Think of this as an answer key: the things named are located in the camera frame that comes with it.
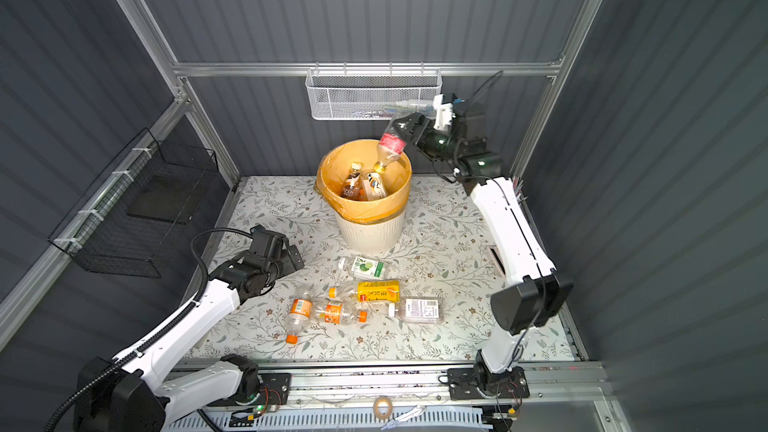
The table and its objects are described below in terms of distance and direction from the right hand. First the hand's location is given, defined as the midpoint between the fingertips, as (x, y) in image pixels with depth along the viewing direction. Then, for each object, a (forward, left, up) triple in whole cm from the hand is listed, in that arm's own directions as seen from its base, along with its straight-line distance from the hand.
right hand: (403, 131), depth 70 cm
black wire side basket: (-18, +68, -12) cm, 71 cm away
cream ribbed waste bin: (-9, +10, -32) cm, 35 cm away
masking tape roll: (-52, +6, -44) cm, 68 cm away
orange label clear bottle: (-30, +30, -40) cm, 58 cm away
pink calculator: (-11, -30, -41) cm, 52 cm away
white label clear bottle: (-28, -4, -40) cm, 49 cm away
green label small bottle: (-14, +13, -40) cm, 44 cm away
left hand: (-17, +33, -31) cm, 48 cm away
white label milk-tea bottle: (+5, +9, -24) cm, 26 cm away
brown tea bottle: (+8, +16, -27) cm, 32 cm away
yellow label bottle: (-23, +5, -38) cm, 45 cm away
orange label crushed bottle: (-29, +19, -38) cm, 52 cm away
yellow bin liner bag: (+8, +21, -19) cm, 29 cm away
